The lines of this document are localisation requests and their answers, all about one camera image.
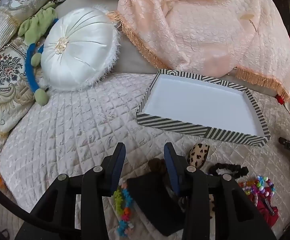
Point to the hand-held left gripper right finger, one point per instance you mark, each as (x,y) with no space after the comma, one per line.
(171,170)

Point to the black scrunchie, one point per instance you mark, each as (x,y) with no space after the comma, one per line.
(235,171)

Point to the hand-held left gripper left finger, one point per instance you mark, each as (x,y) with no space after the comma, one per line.
(118,166)

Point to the beige bolster cushion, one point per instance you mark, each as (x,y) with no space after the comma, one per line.
(15,5)

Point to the leopard print hair clip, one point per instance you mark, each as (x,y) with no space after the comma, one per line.
(197,153)

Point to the red fabric hair accessory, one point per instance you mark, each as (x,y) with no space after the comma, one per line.
(267,215)

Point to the quilted cream bedspread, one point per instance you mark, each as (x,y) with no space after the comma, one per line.
(72,130)

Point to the red tassel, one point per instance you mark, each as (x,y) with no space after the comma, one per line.
(280,100)

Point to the white round satin pillow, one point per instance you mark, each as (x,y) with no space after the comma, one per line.
(80,47)

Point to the leopard print scrunchie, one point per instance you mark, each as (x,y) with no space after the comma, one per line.
(211,207)

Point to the green and blue plush toy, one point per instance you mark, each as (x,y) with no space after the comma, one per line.
(35,30)

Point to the black square box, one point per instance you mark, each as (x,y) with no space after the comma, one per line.
(147,200)

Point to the floral embroidered cushion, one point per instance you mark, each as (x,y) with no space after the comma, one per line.
(5,67)

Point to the striped shallow box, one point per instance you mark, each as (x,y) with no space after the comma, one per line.
(197,102)

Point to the brown scrunchie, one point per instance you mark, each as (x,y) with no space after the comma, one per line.
(156,165)

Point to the peach fringed blanket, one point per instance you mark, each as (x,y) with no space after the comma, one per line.
(197,30)

